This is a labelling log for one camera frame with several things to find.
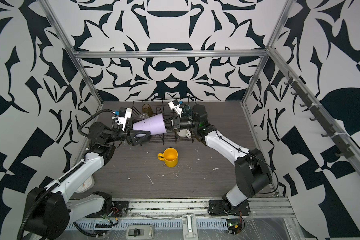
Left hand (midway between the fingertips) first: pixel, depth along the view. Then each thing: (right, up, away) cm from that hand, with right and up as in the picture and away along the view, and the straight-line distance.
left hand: (151, 125), depth 63 cm
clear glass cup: (-11, +4, +33) cm, 35 cm away
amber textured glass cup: (-11, +9, +42) cm, 44 cm away
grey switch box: (-5, -47, +3) cm, 47 cm away
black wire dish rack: (-3, +12, +46) cm, 48 cm away
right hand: (+3, -1, +4) cm, 5 cm away
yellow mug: (+6, -20, +26) cm, 33 cm away
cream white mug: (+14, -7, +35) cm, 38 cm away
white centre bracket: (+16, -46, +5) cm, 49 cm away
